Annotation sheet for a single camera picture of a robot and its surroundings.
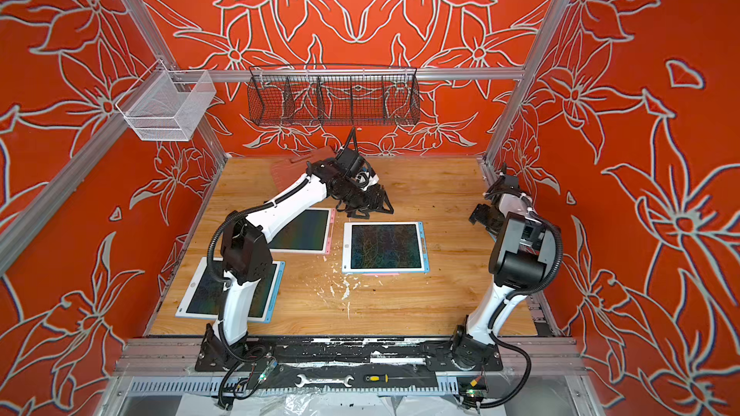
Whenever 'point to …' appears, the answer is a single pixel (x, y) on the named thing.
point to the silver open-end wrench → (303, 380)
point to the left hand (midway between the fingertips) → (384, 211)
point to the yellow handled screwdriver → (384, 377)
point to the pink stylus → (382, 274)
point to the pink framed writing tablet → (311, 233)
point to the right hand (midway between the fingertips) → (489, 225)
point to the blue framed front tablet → (204, 295)
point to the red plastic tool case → (286, 171)
